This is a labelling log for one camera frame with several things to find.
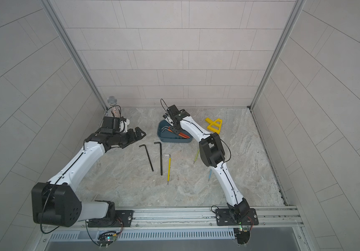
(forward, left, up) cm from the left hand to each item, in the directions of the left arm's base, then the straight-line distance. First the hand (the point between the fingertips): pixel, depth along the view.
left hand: (143, 134), depth 83 cm
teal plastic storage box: (+12, -10, -15) cm, 22 cm away
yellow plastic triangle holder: (+17, -43, -13) cm, 48 cm away
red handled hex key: (+10, -20, -12) cm, 25 cm away
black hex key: (-12, -9, -15) cm, 21 cm away
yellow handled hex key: (-14, -14, -16) cm, 25 cm away
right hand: (+17, -18, -13) cm, 28 cm away
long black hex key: (-4, 0, -15) cm, 16 cm away
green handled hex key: (-5, -29, -15) cm, 33 cm away
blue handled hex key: (-16, -37, -15) cm, 42 cm away
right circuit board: (-43, -49, -15) cm, 66 cm away
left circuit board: (-44, +10, -14) cm, 47 cm away
